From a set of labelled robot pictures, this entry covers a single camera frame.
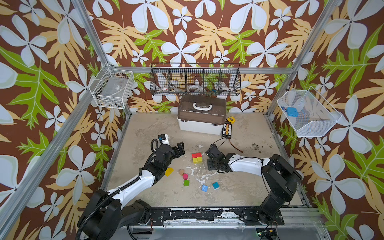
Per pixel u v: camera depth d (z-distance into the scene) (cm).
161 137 73
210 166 82
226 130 108
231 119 115
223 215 75
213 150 72
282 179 47
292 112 86
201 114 92
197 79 99
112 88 86
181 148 76
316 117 78
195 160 91
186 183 86
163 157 62
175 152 74
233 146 101
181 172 89
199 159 91
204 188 83
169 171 89
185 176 87
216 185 85
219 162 71
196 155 95
